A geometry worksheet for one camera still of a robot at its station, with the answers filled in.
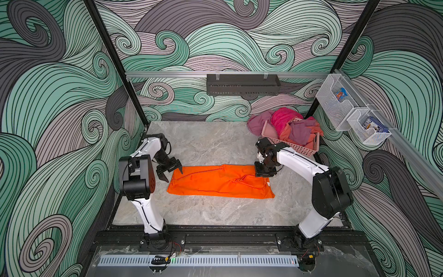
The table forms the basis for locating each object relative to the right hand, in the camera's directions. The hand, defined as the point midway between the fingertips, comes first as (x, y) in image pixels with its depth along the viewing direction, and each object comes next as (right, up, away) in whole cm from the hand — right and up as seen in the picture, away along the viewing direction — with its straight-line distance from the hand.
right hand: (261, 175), depth 88 cm
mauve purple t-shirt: (+4, +30, +30) cm, 43 cm away
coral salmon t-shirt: (+19, +21, +18) cm, 34 cm away
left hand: (-45, 0, 0) cm, 45 cm away
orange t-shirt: (-19, -4, +4) cm, 19 cm away
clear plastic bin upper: (+35, +32, -7) cm, 48 cm away
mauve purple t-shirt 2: (+29, +24, +20) cm, 42 cm away
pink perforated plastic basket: (+13, +24, +26) cm, 38 cm away
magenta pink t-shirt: (+19, +33, +21) cm, 44 cm away
